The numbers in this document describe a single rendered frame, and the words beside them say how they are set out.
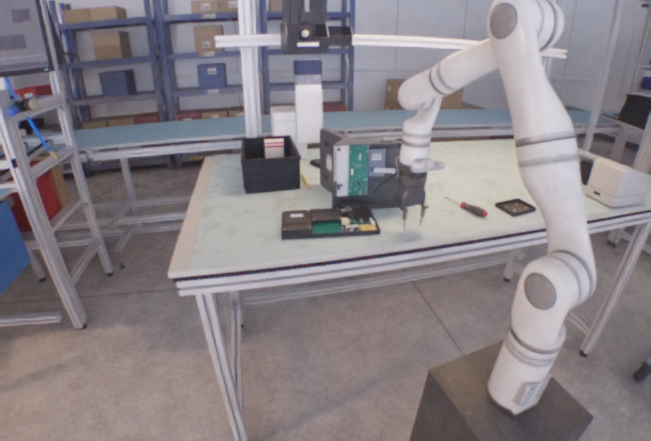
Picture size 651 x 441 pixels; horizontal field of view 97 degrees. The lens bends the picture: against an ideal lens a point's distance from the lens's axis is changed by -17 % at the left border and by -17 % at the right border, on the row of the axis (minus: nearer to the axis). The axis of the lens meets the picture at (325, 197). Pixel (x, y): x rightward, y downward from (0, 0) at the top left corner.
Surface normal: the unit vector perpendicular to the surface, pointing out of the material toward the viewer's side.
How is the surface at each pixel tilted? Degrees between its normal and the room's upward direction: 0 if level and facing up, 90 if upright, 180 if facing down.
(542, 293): 91
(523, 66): 86
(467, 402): 0
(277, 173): 90
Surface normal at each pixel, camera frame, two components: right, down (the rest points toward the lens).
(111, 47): 0.22, 0.40
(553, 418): 0.00, -0.91
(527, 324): -0.91, 0.17
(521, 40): -0.78, 0.21
